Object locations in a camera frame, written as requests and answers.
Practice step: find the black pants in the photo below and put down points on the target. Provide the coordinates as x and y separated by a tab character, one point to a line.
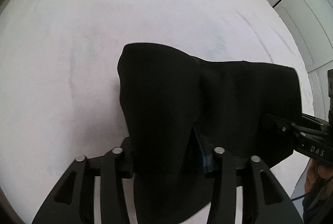
161	99

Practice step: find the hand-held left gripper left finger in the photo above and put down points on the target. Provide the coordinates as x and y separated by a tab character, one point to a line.
127	161

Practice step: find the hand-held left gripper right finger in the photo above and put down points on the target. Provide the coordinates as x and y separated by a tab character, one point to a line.
205	161

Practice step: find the bed with pink sheet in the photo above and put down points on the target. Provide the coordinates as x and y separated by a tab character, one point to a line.
104	31

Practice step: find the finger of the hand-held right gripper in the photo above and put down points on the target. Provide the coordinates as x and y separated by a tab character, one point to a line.
283	125

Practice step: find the person's right hand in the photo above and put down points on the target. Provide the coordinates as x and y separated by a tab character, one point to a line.
320	174

